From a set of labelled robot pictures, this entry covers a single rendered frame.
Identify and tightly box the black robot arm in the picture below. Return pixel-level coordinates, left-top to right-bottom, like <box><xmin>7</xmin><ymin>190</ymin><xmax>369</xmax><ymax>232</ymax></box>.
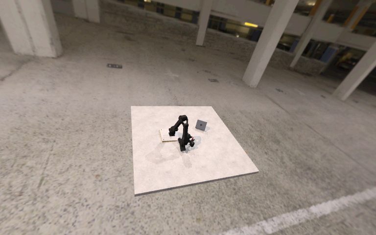
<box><xmin>169</xmin><ymin>115</ymin><xmax>191</xmax><ymax>151</ymax></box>

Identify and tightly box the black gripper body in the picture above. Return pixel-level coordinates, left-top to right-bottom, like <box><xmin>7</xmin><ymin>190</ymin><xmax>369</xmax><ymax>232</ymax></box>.
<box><xmin>188</xmin><ymin>140</ymin><xmax>195</xmax><ymax>147</ymax></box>

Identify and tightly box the grey sloped panel with hole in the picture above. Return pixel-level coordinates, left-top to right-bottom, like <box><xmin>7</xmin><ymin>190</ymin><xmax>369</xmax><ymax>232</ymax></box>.
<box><xmin>195</xmin><ymin>120</ymin><xmax>207</xmax><ymax>130</ymax></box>

